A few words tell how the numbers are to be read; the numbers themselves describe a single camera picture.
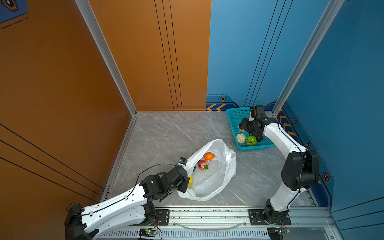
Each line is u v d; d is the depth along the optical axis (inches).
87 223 16.3
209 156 35.1
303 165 37.0
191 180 32.5
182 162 26.6
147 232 27.8
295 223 28.4
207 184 33.1
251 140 38.0
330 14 28.1
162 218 29.1
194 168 34.8
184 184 25.8
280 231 27.4
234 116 44.3
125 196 18.8
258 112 27.8
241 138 38.0
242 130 33.4
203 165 34.1
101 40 31.6
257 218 28.5
